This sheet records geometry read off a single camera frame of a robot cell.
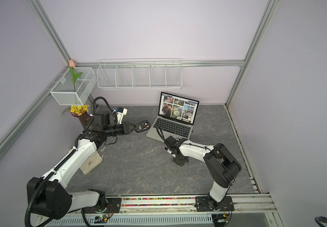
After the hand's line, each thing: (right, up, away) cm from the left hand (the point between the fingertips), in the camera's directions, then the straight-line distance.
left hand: (138, 127), depth 76 cm
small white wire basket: (-43, +19, +3) cm, 47 cm away
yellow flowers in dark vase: (-38, +9, +11) cm, 41 cm away
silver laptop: (+23, +5, +32) cm, 40 cm away
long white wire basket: (-3, +36, +22) cm, 43 cm away
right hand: (+26, -20, +15) cm, 36 cm away
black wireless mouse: (+2, 0, +2) cm, 3 cm away
